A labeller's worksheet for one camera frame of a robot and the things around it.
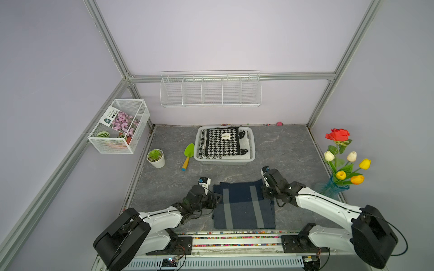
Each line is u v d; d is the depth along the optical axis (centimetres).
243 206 83
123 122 76
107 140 72
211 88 99
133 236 42
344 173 63
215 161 94
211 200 75
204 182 79
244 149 96
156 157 94
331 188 76
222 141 96
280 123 124
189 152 106
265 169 79
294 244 74
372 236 41
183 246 73
